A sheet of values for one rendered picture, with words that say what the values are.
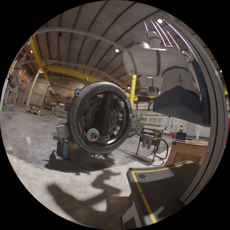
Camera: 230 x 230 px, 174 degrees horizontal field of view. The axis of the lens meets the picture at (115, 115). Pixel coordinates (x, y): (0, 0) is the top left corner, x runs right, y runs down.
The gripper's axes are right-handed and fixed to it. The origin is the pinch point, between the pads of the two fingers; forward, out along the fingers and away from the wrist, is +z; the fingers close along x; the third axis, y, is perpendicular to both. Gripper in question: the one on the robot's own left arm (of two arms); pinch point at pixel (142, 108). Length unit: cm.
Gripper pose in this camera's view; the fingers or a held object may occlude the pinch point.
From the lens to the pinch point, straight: 85.0
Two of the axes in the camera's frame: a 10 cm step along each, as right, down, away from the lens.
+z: -0.2, 9.5, 3.1
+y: 1.4, -3.1, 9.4
